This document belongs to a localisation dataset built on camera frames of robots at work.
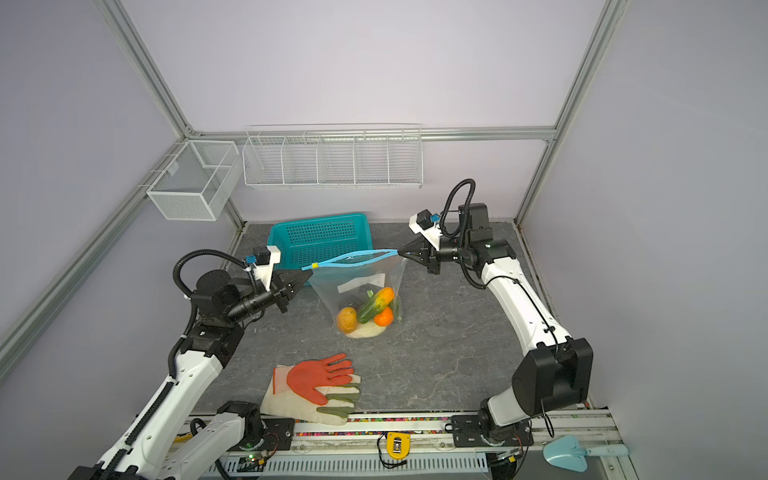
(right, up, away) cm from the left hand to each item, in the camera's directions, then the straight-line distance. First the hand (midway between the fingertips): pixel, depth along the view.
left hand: (310, 275), depth 69 cm
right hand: (+22, +5, +4) cm, 23 cm away
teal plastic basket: (-15, +9, +43) cm, 46 cm away
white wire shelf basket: (+1, +37, +30) cm, 47 cm away
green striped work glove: (+5, -34, +8) cm, 36 cm away
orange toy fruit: (+7, -13, +12) cm, 19 cm away
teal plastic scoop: (+61, -43, +2) cm, 75 cm away
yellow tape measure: (+21, -41, +2) cm, 46 cm away
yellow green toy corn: (+15, -8, +11) cm, 21 cm away
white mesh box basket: (-46, +29, +30) cm, 62 cm away
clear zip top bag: (+6, -2, +11) cm, 13 cm away
